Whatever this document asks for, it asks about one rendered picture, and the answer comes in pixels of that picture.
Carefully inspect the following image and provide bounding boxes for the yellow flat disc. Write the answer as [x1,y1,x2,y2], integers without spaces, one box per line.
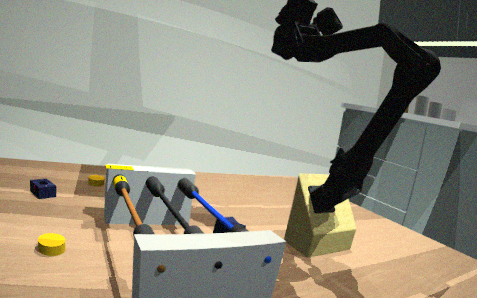
[88,175,105,186]
[38,233,66,256]

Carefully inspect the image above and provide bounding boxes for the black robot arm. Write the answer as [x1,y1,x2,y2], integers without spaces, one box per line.
[271,0,441,214]

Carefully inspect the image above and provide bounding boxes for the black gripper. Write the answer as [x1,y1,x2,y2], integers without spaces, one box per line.
[282,7,343,60]

